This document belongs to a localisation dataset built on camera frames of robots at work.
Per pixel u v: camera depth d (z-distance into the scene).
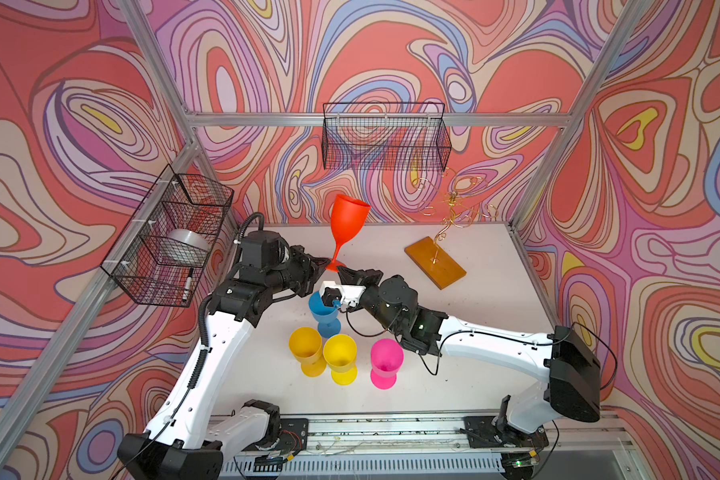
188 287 0.72
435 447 0.72
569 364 0.46
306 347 0.78
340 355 0.78
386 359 0.78
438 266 1.07
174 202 0.74
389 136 0.96
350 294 0.61
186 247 0.70
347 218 0.65
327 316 0.79
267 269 0.53
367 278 0.60
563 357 0.49
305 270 0.61
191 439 0.37
